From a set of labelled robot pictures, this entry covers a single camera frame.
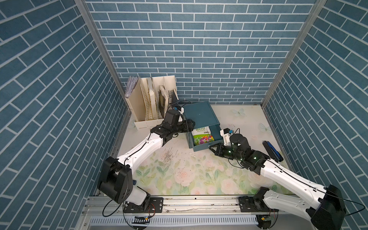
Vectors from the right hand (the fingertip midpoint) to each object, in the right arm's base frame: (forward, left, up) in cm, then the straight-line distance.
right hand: (209, 148), depth 75 cm
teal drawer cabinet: (+17, +1, +4) cm, 17 cm away
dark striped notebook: (+37, +25, -1) cm, 45 cm away
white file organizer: (+32, +40, +4) cm, 51 cm away
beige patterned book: (+35, +32, +2) cm, 47 cm away
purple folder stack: (+35, +52, +12) cm, 64 cm away
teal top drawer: (+12, -4, -3) cm, 13 cm away
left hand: (+13, +9, +3) cm, 17 cm away
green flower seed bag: (+9, +4, -2) cm, 10 cm away
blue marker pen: (+9, -43, -17) cm, 47 cm away
